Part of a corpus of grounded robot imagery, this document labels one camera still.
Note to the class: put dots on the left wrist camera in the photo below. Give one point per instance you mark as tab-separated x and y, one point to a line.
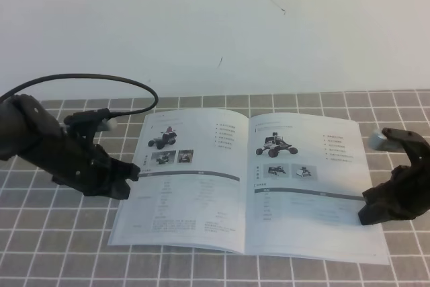
91	120

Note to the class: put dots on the white robot catalogue book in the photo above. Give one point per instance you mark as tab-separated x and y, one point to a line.
281	184

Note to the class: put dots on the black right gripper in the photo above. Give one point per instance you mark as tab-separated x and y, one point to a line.
404	197

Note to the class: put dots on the grey checked tablecloth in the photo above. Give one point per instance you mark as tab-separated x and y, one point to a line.
54	236

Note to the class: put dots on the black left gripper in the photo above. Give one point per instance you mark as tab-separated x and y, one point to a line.
88	169

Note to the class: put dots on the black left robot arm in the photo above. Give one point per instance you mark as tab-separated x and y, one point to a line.
23	122

